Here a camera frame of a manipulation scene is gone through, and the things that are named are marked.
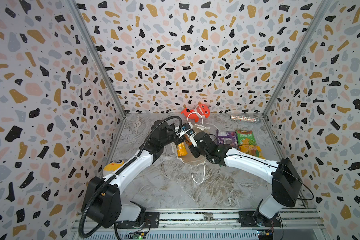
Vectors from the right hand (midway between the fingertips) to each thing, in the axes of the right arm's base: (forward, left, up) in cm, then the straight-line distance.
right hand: (190, 141), depth 82 cm
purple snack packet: (+14, -26, -16) cm, 33 cm away
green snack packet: (+15, -39, -18) cm, 46 cm away
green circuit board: (-42, +25, -18) cm, 52 cm away
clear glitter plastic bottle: (+32, -48, -17) cm, 61 cm away
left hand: (+3, +2, +10) cm, 11 cm away
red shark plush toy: (+36, -8, -11) cm, 38 cm away
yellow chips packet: (+3, -39, -13) cm, 41 cm away
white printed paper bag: (-13, -4, -3) cm, 14 cm away
